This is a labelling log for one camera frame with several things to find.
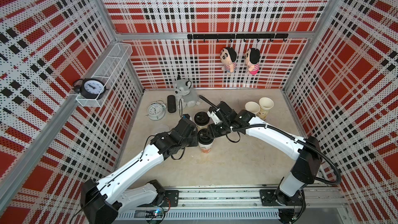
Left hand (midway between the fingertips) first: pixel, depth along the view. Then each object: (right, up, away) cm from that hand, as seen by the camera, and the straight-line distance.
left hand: (197, 137), depth 77 cm
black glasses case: (-21, +15, +33) cm, 42 cm away
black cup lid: (+2, +9, +7) cm, 11 cm away
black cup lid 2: (+3, 0, -2) cm, 4 cm away
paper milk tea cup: (0, +4, +7) cm, 8 cm away
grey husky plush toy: (-10, +22, +24) cm, 34 cm away
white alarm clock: (-30, +12, +28) cm, 43 cm away
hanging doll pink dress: (+32, +45, +16) cm, 58 cm away
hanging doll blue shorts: (+17, +45, +14) cm, 50 cm away
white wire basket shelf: (-47, +34, +4) cm, 58 cm away
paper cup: (+32, +15, +16) cm, 39 cm away
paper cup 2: (+41, +16, +18) cm, 48 cm away
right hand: (+8, +2, +1) cm, 8 cm away
